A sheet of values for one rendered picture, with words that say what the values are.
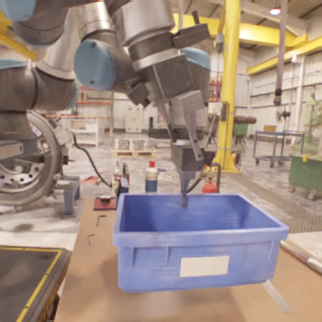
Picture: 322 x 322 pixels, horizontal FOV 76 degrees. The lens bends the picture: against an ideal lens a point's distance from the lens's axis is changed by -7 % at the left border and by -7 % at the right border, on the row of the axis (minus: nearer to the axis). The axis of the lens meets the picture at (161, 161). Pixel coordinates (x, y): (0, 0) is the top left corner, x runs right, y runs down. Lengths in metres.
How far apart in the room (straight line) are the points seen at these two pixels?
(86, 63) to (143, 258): 0.36
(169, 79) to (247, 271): 0.35
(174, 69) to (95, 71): 0.18
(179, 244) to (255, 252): 0.14
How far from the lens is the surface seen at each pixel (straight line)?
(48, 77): 0.91
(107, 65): 0.44
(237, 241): 0.39
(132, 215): 0.54
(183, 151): 0.45
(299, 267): 0.84
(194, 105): 0.28
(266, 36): 15.08
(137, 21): 0.34
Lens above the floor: 0.89
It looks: 10 degrees down
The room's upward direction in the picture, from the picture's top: 3 degrees clockwise
